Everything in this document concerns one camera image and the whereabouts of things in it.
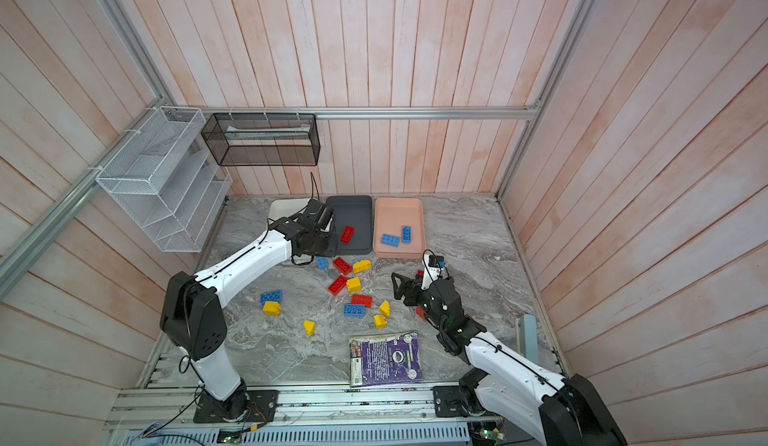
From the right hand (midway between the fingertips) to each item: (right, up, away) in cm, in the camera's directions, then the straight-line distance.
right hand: (403, 275), depth 83 cm
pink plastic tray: (-2, +18, +31) cm, 36 cm away
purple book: (-5, -22, -4) cm, 23 cm away
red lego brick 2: (-20, -5, +10) cm, 23 cm away
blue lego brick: (-40, -8, +8) cm, 41 cm away
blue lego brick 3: (+3, +11, +24) cm, 26 cm away
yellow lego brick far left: (-39, -11, +6) cm, 41 cm away
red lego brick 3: (-18, +11, +23) cm, 32 cm away
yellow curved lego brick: (-12, +1, +15) cm, 20 cm away
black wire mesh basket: (-48, +45, +23) cm, 70 cm away
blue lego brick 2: (-3, +9, +21) cm, 23 cm away
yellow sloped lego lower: (-7, -14, +2) cm, 16 cm away
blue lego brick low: (-14, -11, +5) cm, 19 cm away
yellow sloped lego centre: (-5, -11, +5) cm, 13 cm away
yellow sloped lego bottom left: (-27, -15, +1) cm, 31 cm away
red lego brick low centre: (-13, -9, +9) cm, 19 cm away
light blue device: (+34, -17, -3) cm, 38 cm away
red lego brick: (-19, 0, +15) cm, 24 cm away
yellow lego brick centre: (-15, -5, +10) cm, 19 cm away
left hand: (-22, +6, +5) cm, 23 cm away
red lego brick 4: (+3, -7, -10) cm, 13 cm away
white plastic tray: (-46, +21, +33) cm, 60 cm away
